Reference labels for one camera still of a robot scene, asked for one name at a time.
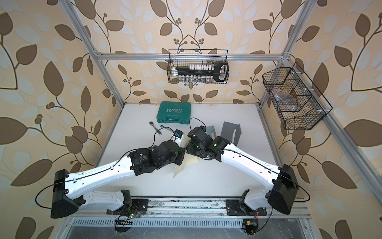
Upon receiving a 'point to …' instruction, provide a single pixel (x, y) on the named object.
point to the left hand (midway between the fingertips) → (183, 148)
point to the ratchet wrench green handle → (157, 130)
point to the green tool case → (178, 112)
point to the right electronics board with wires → (250, 225)
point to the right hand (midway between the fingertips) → (188, 149)
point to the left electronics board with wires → (124, 222)
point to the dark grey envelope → (228, 131)
